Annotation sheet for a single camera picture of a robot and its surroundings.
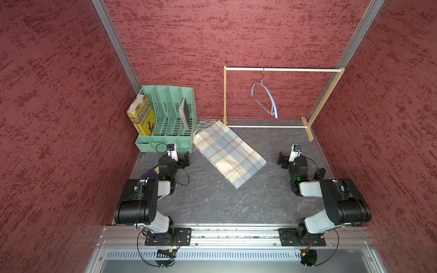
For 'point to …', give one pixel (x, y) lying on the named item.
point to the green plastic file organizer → (174, 111)
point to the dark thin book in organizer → (184, 111)
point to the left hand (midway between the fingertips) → (180, 154)
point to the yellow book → (142, 115)
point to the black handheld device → (320, 175)
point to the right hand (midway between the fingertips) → (287, 154)
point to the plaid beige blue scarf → (226, 153)
